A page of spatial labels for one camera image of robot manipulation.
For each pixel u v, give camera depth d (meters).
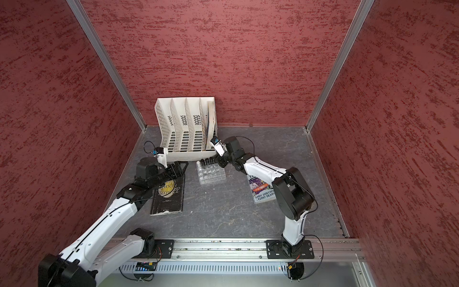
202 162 0.93
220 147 0.78
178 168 0.70
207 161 0.93
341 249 0.77
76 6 0.70
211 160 0.94
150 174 0.59
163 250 0.74
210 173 0.97
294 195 0.49
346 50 0.83
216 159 0.79
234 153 0.70
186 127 1.14
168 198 0.87
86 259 0.41
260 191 0.89
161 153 0.70
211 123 0.91
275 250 0.73
